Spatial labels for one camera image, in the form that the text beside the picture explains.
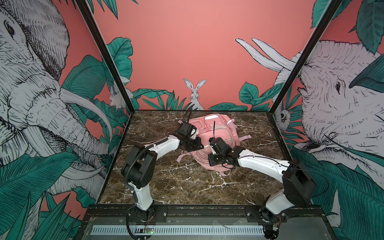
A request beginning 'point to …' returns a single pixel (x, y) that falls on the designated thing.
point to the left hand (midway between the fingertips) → (204, 144)
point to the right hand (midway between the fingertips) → (208, 157)
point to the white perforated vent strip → (180, 229)
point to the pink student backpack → (212, 125)
